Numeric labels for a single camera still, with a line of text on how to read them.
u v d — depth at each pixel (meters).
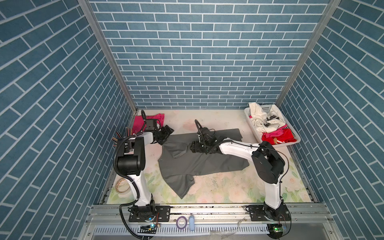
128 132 0.89
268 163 0.51
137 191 0.57
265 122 1.04
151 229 0.72
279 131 0.94
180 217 0.74
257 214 0.74
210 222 0.73
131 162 0.52
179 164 0.92
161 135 0.89
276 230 0.70
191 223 0.69
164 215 0.74
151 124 0.82
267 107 1.12
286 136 0.95
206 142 0.72
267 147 0.52
